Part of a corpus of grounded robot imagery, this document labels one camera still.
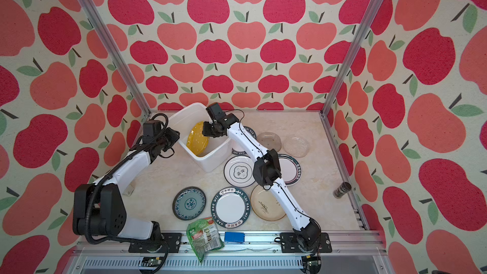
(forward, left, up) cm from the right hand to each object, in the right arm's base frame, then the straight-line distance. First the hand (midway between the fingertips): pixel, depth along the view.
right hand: (204, 134), depth 95 cm
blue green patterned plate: (-31, +1, -11) cm, 33 cm away
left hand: (-5, +9, +5) cm, 12 cm away
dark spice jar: (-21, -65, -3) cm, 69 cm away
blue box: (-42, -22, -12) cm, 49 cm away
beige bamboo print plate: (-28, -33, -12) cm, 45 cm away
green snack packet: (-44, -9, -11) cm, 46 cm away
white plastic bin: (-13, -11, +5) cm, 18 cm away
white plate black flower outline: (-13, -19, -11) cm, 26 cm away
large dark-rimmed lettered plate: (-31, -18, -11) cm, 37 cm away
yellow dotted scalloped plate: (0, +5, -6) cm, 8 cm away
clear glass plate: (+6, -49, -13) cm, 51 cm away
